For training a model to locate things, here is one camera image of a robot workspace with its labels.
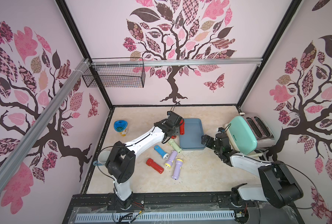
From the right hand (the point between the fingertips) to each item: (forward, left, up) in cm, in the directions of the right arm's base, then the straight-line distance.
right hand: (206, 137), depth 91 cm
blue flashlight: (-11, +28, -4) cm, 30 cm away
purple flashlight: (-16, +26, -4) cm, 30 cm away
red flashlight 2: (+14, +15, -4) cm, 21 cm away
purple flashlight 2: (-19, +20, -5) cm, 28 cm away
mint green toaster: (-4, -23, +10) cm, 25 cm away
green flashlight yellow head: (-2, +23, -4) cm, 23 cm away
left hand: (+2, +22, +5) cm, 23 cm away
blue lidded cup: (+8, +58, +3) cm, 59 cm away
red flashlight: (-15, +37, -4) cm, 40 cm away
